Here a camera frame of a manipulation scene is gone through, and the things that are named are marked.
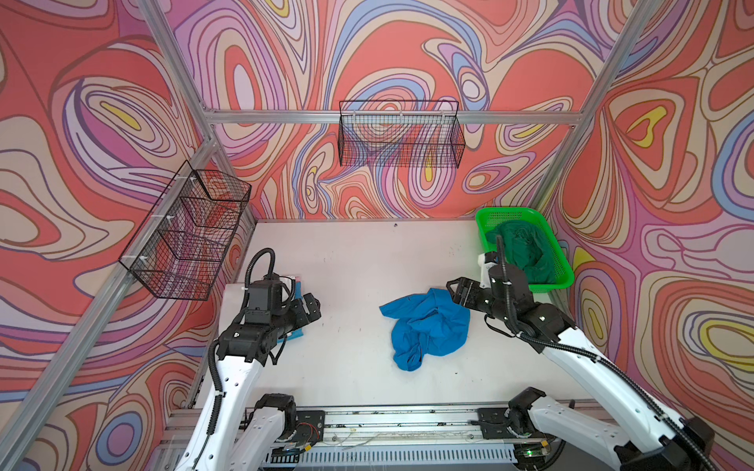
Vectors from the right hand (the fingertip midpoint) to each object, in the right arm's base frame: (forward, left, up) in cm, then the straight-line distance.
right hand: (459, 294), depth 77 cm
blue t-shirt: (-3, +8, -11) cm, 14 cm away
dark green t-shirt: (+27, -32, -13) cm, 44 cm away
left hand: (-2, +39, -1) cm, 39 cm away
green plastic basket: (+42, -23, -14) cm, 50 cm away
